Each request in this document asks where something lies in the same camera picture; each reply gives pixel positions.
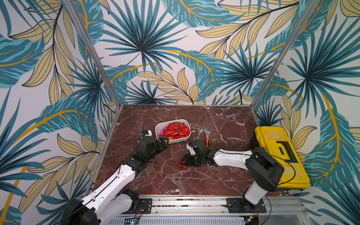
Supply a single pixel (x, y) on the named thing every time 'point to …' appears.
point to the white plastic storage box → (174, 130)
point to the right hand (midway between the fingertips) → (182, 162)
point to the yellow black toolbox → (273, 140)
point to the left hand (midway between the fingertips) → (164, 144)
